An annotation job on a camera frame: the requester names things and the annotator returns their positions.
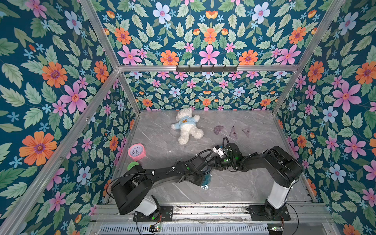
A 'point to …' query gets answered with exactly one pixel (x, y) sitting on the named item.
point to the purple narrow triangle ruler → (233, 132)
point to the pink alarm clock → (137, 152)
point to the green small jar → (131, 164)
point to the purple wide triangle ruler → (247, 131)
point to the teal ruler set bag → (206, 179)
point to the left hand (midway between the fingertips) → (203, 181)
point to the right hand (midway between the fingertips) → (210, 162)
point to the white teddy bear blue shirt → (187, 125)
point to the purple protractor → (218, 129)
